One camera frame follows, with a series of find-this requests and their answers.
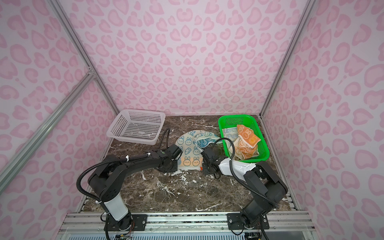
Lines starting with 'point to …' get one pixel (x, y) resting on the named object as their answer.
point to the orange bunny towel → (246, 145)
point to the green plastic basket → (250, 121)
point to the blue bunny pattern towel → (192, 143)
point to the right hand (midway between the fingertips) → (207, 168)
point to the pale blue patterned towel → (231, 133)
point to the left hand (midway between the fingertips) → (174, 166)
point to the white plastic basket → (136, 126)
